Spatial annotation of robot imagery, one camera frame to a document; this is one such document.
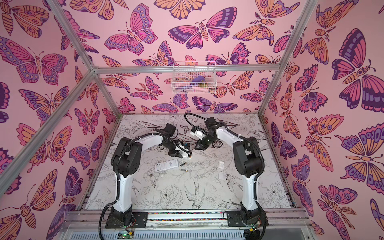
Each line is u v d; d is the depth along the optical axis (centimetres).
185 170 90
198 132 87
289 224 72
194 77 96
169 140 80
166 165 92
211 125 81
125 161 56
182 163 93
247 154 54
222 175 88
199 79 96
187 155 96
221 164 93
